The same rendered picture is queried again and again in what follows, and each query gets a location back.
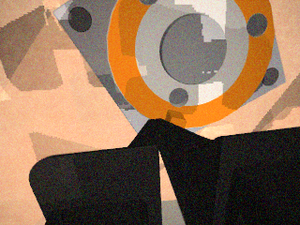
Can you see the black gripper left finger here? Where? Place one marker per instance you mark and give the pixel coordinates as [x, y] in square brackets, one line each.
[102, 176]

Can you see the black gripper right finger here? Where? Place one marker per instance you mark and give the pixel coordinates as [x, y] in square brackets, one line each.
[200, 169]

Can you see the orange round plate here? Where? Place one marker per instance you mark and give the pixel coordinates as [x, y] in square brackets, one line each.
[133, 38]

